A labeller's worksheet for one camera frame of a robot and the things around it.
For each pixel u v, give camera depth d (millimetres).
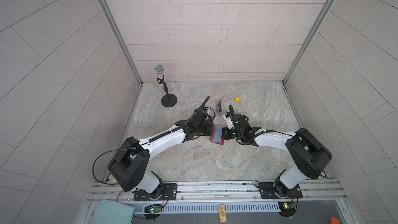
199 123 650
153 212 645
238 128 694
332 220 639
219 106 962
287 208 680
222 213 653
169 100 1041
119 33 894
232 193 710
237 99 1051
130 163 414
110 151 404
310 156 444
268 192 707
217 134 867
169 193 705
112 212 647
